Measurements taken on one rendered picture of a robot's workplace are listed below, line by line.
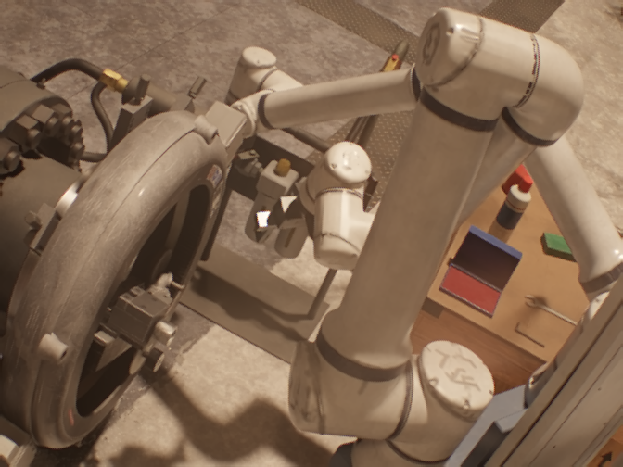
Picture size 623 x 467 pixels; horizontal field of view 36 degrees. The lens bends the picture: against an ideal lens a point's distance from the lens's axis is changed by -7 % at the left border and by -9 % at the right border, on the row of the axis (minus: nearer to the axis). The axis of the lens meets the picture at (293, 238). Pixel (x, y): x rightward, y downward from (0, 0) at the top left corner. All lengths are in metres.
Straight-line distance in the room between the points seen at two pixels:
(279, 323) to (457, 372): 1.36
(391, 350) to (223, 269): 1.56
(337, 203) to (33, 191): 0.60
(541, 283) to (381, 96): 0.92
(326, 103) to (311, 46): 2.14
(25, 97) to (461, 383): 1.01
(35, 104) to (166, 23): 2.19
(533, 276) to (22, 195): 1.46
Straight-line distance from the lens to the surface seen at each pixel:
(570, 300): 2.84
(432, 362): 1.70
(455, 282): 2.65
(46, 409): 1.86
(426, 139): 1.42
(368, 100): 2.14
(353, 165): 1.87
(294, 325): 3.02
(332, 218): 1.84
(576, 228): 2.16
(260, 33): 4.31
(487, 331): 2.59
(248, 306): 3.01
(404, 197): 1.46
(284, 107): 2.28
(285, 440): 2.73
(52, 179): 2.04
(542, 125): 1.48
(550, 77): 1.42
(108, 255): 1.73
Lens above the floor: 2.07
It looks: 39 degrees down
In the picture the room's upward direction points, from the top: 23 degrees clockwise
